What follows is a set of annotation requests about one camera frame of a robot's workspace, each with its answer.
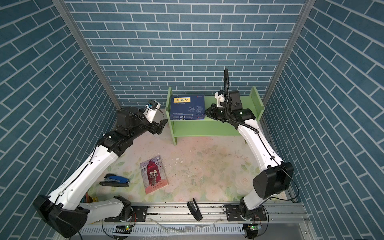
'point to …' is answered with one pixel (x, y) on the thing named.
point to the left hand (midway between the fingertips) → (160, 114)
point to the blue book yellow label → (187, 107)
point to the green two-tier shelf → (210, 127)
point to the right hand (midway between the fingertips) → (203, 109)
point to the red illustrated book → (153, 174)
